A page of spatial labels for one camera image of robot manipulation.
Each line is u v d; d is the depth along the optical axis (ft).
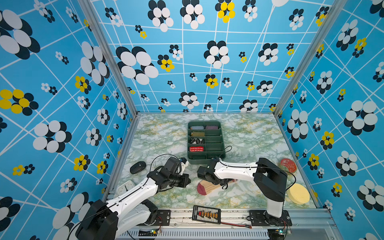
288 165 2.88
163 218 2.42
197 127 3.45
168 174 2.11
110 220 1.29
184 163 2.53
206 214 2.42
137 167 2.92
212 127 3.45
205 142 3.14
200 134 3.26
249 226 2.33
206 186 2.71
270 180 1.52
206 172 2.07
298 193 2.56
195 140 3.15
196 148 3.07
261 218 2.37
